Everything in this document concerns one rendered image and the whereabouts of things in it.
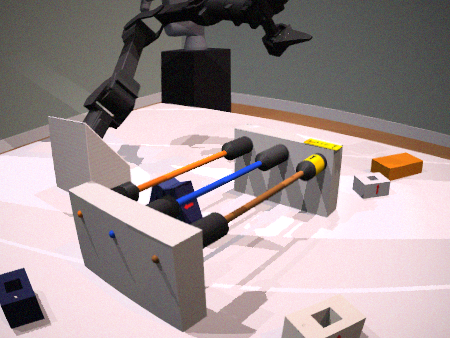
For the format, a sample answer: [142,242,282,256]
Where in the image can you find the orange rectangular block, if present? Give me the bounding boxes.
[371,153,423,181]

